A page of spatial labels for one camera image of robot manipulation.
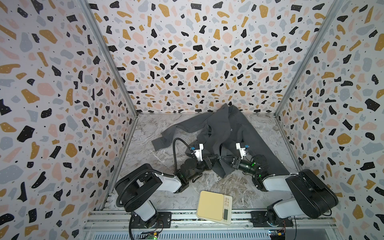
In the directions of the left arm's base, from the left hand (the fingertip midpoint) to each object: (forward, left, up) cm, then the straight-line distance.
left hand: (220, 155), depth 77 cm
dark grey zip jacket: (+19, -7, -9) cm, 23 cm away
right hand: (0, 0, -2) cm, 2 cm away
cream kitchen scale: (-20, +3, -17) cm, 26 cm away
